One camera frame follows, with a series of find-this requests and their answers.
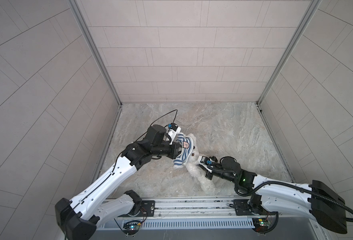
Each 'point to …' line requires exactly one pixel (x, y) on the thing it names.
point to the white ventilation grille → (184, 224)
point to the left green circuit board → (131, 227)
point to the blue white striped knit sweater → (187, 143)
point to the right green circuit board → (260, 225)
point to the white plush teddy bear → (197, 172)
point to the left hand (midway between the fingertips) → (188, 150)
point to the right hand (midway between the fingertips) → (195, 164)
